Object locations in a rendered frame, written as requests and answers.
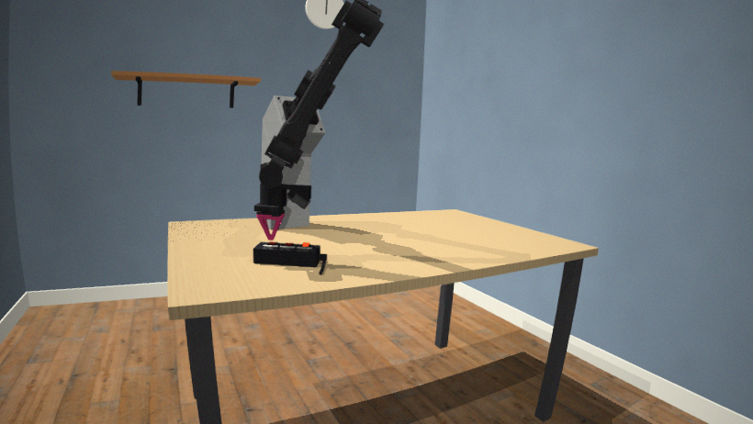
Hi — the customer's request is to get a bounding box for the black power strip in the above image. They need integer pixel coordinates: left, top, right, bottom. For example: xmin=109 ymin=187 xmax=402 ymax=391
xmin=253 ymin=242 xmax=327 ymax=274

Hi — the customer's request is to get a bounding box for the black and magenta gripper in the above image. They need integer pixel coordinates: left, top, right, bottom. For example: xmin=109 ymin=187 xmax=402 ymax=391
xmin=254 ymin=184 xmax=287 ymax=240

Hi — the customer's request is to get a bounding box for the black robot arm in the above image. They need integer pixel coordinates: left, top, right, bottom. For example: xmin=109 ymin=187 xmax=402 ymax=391
xmin=259 ymin=0 xmax=384 ymax=209

